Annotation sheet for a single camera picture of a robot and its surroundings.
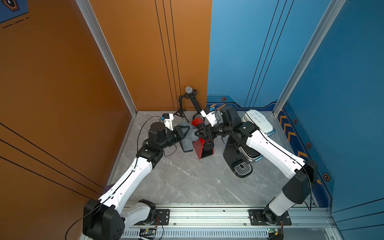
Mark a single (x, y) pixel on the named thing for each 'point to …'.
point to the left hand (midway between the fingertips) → (190, 126)
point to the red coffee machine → (198, 145)
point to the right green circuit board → (274, 230)
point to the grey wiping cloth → (187, 142)
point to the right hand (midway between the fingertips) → (199, 131)
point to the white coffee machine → (260, 120)
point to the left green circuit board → (147, 233)
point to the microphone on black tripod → (189, 93)
